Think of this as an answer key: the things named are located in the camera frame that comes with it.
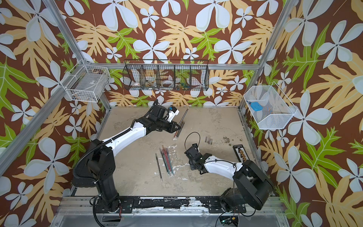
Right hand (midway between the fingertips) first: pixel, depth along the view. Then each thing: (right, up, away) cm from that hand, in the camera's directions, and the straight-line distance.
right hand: (195, 162), depth 90 cm
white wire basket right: (+44, +35, -7) cm, 57 cm away
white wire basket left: (-67, +50, -4) cm, 84 cm away
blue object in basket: (+38, +36, -4) cm, 52 cm away
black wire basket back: (-20, +59, +7) cm, 63 cm away
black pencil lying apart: (-23, -4, -4) cm, 23 cm away
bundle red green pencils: (-18, 0, 0) cm, 18 cm away
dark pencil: (-8, +29, -6) cm, 31 cm away
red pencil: (-14, +16, +12) cm, 25 cm away
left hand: (-9, +24, -6) cm, 26 cm away
